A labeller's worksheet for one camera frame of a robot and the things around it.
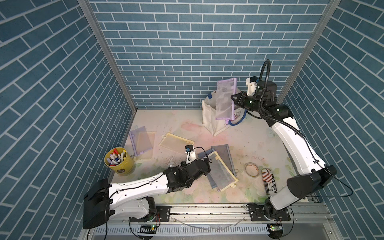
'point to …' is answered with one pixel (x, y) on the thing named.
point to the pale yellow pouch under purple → (148, 155)
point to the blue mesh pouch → (202, 154)
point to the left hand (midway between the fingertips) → (207, 163)
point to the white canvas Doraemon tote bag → (214, 125)
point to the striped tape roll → (269, 181)
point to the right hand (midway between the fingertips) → (233, 97)
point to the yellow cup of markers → (119, 160)
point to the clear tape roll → (252, 169)
